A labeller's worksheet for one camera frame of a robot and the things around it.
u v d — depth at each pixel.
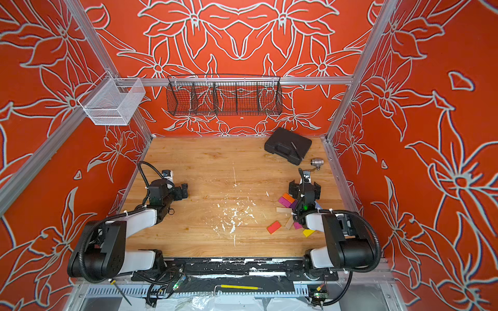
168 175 0.81
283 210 0.89
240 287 0.70
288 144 1.08
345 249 0.43
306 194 0.68
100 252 0.43
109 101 0.90
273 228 0.85
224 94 0.99
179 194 0.84
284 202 0.91
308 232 0.81
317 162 1.03
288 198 0.92
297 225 0.69
